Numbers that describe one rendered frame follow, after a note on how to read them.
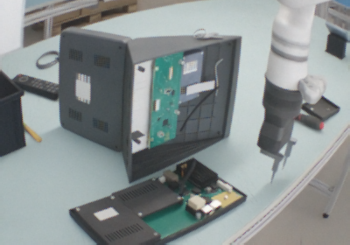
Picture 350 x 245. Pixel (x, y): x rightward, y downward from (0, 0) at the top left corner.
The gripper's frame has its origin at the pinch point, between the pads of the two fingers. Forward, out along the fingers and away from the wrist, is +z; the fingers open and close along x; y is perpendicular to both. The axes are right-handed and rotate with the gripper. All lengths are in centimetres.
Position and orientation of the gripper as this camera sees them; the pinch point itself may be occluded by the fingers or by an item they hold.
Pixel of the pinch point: (276, 176)
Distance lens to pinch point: 78.8
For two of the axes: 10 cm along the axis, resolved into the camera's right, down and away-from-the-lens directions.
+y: -7.9, -3.5, 5.0
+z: -0.8, 8.7, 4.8
